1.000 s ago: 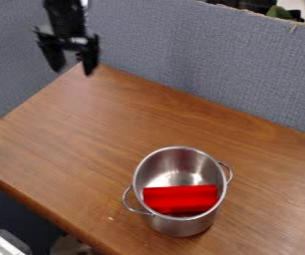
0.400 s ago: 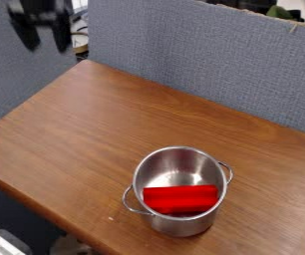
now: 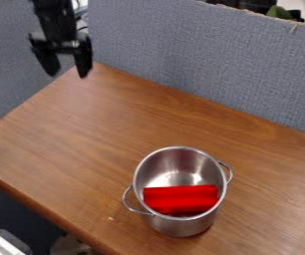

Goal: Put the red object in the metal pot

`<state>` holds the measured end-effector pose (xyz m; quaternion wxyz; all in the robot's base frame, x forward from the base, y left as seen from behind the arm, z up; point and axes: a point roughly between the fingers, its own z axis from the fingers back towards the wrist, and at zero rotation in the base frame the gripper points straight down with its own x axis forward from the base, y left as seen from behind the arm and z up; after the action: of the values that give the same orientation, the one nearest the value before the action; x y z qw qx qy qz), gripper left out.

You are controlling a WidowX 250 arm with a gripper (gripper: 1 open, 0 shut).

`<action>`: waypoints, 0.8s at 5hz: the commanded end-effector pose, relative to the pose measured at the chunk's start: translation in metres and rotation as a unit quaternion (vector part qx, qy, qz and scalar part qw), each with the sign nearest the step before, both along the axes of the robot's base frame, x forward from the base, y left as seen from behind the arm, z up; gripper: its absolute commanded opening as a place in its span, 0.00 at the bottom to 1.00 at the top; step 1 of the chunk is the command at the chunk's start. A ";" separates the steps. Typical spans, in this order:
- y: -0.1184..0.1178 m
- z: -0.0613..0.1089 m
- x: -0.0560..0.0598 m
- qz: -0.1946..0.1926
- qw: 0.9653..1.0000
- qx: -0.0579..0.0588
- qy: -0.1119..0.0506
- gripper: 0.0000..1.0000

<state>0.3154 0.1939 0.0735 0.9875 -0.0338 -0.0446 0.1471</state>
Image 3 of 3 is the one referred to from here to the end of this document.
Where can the grey fabric partition back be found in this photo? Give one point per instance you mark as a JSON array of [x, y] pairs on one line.
[[228, 55]]

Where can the red rectangular block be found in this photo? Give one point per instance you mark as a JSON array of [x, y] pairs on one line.
[[180, 199]]

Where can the stainless steel pot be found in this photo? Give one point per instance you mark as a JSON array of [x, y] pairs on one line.
[[171, 166]]

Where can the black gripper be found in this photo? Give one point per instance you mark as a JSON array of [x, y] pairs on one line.
[[60, 38]]

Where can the green object behind partition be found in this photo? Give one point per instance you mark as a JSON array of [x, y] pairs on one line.
[[278, 12]]

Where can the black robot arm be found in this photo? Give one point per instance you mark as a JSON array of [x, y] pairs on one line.
[[54, 5]]

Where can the grey fabric partition left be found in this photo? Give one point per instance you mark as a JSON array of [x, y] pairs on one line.
[[22, 77]]

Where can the grey fabric partition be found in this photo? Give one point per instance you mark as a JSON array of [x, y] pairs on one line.
[[22, 77], [228, 55]]

